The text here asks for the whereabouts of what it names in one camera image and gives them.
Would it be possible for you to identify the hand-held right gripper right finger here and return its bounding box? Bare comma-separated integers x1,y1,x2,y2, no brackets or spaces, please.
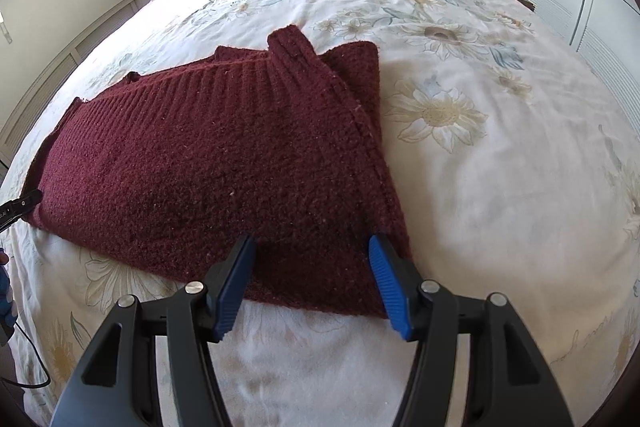
368,233,576,427

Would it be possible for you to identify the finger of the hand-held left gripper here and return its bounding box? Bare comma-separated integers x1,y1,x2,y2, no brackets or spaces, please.
0,189,43,224

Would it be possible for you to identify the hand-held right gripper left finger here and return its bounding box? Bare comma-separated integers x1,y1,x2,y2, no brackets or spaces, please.
50,233,258,427

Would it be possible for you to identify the maroon knit sweater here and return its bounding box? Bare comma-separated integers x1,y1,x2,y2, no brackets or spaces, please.
24,26,413,320

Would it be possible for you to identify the person's left hand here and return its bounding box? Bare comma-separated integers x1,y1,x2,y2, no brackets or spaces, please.
0,249,16,328

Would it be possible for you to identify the floral bed cover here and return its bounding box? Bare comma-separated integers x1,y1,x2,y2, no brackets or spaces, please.
0,0,640,427

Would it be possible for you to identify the black cable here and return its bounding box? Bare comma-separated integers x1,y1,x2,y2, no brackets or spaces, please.
0,319,52,391

